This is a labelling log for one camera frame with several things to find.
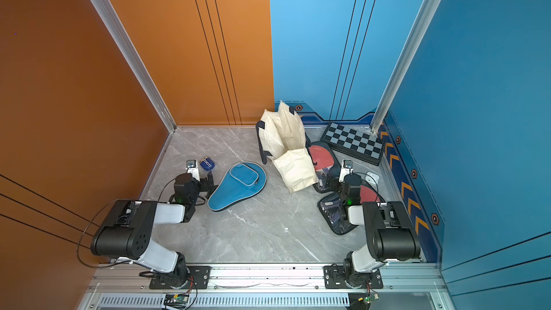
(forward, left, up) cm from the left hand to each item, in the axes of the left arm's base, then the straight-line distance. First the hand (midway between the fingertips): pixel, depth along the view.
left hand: (201, 169), depth 95 cm
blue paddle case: (-4, -18, -2) cm, 19 cm away
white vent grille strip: (-47, -20, -7) cm, 51 cm away
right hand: (0, -62, 0) cm, 62 cm away
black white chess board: (+20, -76, -3) cm, 78 cm away
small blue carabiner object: (+6, 0, -4) cm, 8 cm away
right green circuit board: (-45, -66, -6) cm, 81 cm away
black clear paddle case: (-15, -56, -3) cm, 59 cm away
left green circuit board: (-47, -1, -9) cm, 48 cm away
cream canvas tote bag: (+15, -36, +5) cm, 39 cm away
